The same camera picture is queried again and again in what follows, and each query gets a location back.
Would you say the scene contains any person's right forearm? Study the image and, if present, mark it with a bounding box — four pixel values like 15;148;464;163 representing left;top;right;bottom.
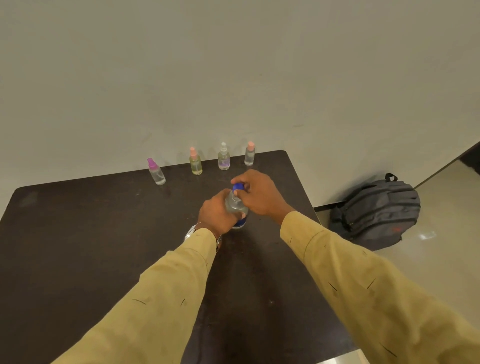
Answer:
279;210;480;364

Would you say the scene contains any small bottle magenta cap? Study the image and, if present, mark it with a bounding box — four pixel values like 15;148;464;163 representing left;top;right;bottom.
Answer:
146;157;167;187

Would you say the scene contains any purple-tinted spray bottle white cap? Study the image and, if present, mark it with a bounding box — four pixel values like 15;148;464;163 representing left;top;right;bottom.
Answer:
217;142;231;172

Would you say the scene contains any grey backpack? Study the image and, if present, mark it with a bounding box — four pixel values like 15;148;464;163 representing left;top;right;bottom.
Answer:
329;172;422;251

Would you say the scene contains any silver wristwatch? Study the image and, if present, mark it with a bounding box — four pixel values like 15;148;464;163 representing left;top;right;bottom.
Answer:
183;223;223;253

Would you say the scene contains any person's left forearm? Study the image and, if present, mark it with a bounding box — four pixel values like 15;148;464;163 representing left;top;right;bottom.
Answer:
52;227;218;364

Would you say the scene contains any yellow-green spray bottle orange cap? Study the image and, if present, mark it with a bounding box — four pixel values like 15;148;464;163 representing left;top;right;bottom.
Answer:
188;146;203;176

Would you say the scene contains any person's right hand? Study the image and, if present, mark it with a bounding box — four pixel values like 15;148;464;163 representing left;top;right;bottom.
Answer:
230;168;296;226

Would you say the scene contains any large clear bottle blue label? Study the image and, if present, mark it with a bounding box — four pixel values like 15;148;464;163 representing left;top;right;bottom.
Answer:
224;182;249;230

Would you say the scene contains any person's left hand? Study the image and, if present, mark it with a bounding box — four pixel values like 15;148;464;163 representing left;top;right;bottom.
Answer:
197;188;249;241

